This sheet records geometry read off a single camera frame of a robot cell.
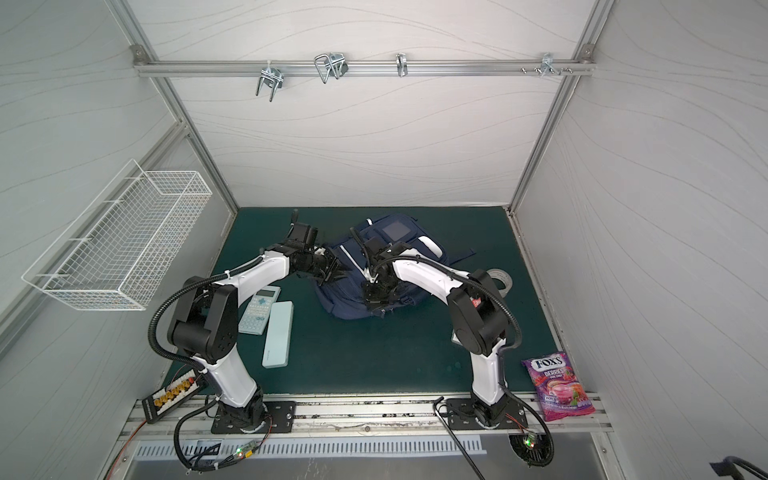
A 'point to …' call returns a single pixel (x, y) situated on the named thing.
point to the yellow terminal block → (159, 402)
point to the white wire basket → (114, 251)
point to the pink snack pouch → (558, 387)
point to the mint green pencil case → (279, 335)
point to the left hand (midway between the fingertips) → (357, 264)
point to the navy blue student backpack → (340, 293)
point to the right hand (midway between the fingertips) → (373, 299)
